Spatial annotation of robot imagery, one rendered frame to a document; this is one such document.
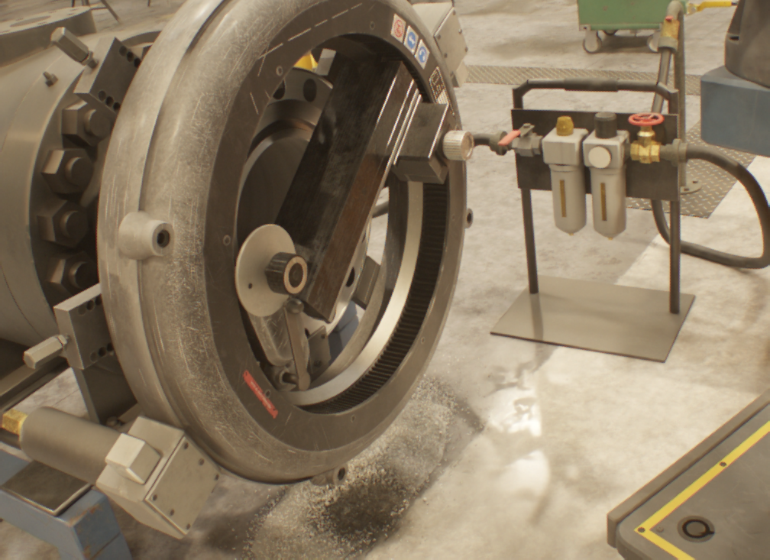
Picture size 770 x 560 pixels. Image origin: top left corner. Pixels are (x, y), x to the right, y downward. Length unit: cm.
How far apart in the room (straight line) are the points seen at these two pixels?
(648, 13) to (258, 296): 358
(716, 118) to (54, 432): 88
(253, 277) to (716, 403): 109
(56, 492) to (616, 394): 110
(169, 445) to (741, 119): 71
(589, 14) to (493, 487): 321
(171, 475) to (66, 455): 18
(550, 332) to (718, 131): 133
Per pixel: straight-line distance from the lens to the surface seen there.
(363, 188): 116
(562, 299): 215
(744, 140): 72
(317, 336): 135
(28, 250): 126
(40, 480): 148
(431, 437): 174
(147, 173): 94
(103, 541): 144
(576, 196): 192
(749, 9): 72
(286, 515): 163
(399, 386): 136
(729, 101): 72
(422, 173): 124
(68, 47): 98
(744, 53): 71
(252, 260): 100
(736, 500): 112
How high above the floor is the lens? 108
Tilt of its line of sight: 24 degrees down
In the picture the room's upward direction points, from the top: 9 degrees counter-clockwise
